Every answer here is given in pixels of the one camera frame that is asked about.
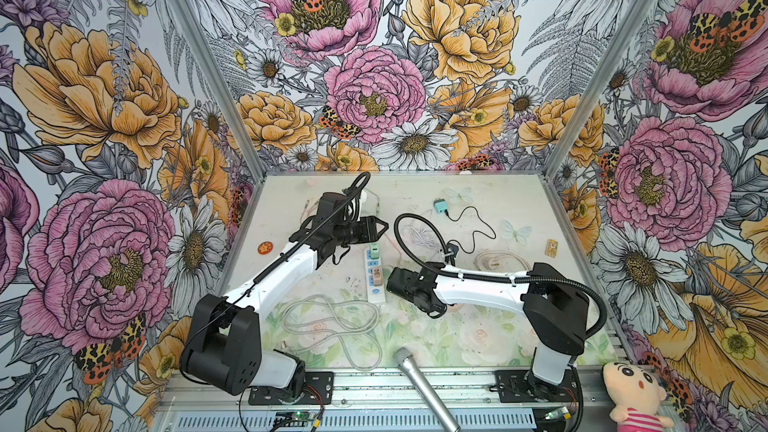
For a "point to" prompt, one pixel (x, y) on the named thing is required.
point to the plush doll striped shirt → (637, 394)
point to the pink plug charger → (377, 276)
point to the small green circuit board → (292, 418)
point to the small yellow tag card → (552, 248)
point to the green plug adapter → (374, 251)
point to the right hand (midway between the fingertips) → (444, 286)
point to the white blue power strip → (375, 294)
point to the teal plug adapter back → (441, 207)
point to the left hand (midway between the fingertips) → (381, 234)
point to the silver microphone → (405, 360)
